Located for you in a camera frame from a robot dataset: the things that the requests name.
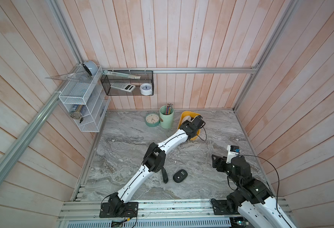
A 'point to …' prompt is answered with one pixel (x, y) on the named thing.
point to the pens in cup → (168, 107)
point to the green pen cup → (166, 121)
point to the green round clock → (152, 119)
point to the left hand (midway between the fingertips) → (185, 125)
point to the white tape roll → (146, 89)
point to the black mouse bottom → (180, 175)
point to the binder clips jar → (76, 111)
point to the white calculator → (128, 87)
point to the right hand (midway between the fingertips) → (216, 155)
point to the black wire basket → (125, 82)
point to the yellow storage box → (189, 115)
